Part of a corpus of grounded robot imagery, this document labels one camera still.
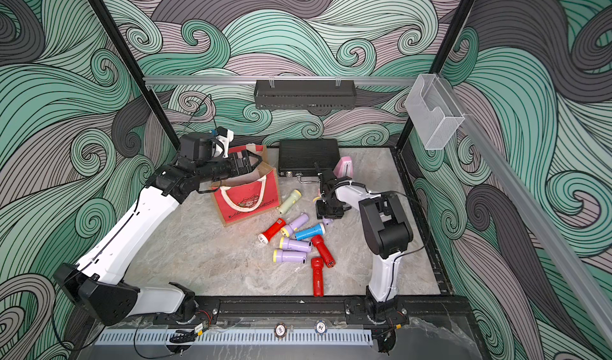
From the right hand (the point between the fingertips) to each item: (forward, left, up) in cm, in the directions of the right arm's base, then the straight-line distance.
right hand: (323, 217), depth 95 cm
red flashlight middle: (-15, +1, +3) cm, 15 cm away
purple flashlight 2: (-7, +14, +4) cm, 16 cm away
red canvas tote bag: (0, +26, +20) cm, 33 cm away
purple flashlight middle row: (-12, +14, +4) cm, 19 cm away
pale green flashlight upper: (+9, +11, +4) cm, 15 cm away
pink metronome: (+13, -9, +16) cm, 22 cm away
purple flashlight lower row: (-17, +13, +4) cm, 22 cm away
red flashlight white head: (-7, +20, +2) cm, 21 cm away
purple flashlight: (-3, -1, +3) cm, 4 cm away
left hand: (+2, +23, +35) cm, 42 cm away
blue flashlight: (-8, +7, +3) cm, 11 cm away
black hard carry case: (+28, +10, +6) cm, 31 cm away
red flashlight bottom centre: (-26, +3, +3) cm, 26 cm away
